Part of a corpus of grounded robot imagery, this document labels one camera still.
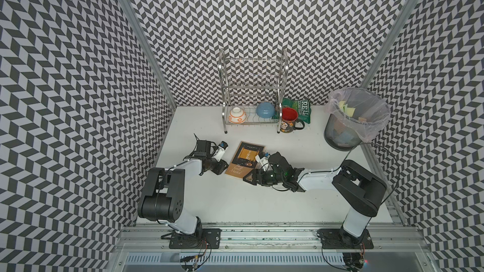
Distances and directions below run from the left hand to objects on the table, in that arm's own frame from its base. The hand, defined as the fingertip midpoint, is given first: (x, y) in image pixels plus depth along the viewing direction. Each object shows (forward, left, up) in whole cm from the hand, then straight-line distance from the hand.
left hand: (221, 164), depth 95 cm
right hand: (-12, -14, +5) cm, 19 cm away
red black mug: (+21, -36, +9) cm, 42 cm away
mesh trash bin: (+8, -58, +14) cm, 60 cm away
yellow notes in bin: (+22, -66, +15) cm, 71 cm away
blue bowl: (+31, -23, +7) cm, 40 cm away
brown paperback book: (+1, -11, +2) cm, 11 cm away
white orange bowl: (+24, -7, +10) cm, 27 cm away
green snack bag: (+37, -47, +3) cm, 60 cm away
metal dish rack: (+45, -16, +10) cm, 49 cm away
